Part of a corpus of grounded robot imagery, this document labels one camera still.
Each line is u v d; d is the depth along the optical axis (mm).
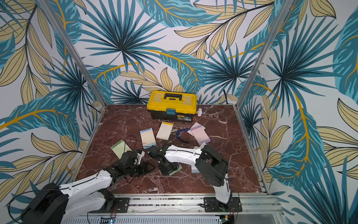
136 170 726
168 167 721
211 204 733
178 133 1023
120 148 933
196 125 1074
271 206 753
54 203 407
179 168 835
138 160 702
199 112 1110
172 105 985
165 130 1040
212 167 484
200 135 1012
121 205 731
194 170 866
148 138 984
